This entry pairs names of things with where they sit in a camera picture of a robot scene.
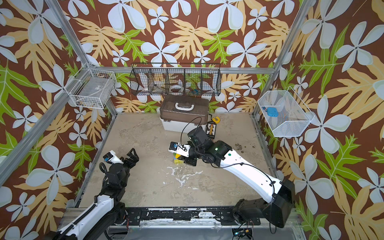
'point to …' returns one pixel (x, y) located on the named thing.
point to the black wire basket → (175, 79)
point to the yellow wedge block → (177, 155)
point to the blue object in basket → (272, 112)
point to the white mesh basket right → (284, 114)
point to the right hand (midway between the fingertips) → (179, 152)
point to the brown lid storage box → (182, 114)
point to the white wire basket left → (90, 88)
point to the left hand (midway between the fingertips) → (128, 151)
